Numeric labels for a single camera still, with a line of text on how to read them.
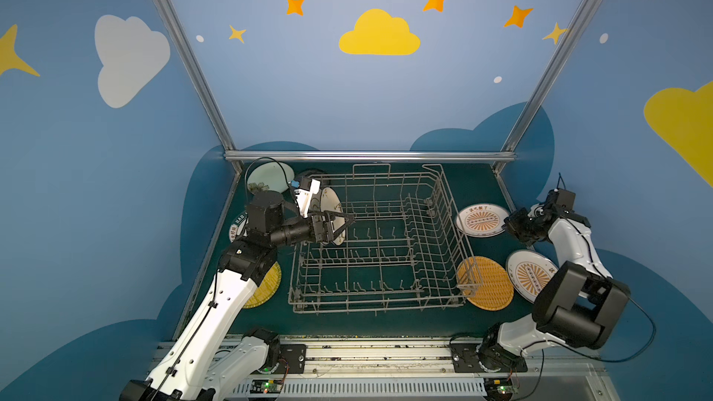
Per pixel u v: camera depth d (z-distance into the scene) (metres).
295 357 0.74
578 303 0.44
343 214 1.03
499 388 0.71
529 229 0.73
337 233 0.58
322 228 0.57
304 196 0.61
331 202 0.96
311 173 1.19
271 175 1.18
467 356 0.74
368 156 1.24
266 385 0.70
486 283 0.88
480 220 0.94
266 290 0.86
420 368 0.73
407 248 0.93
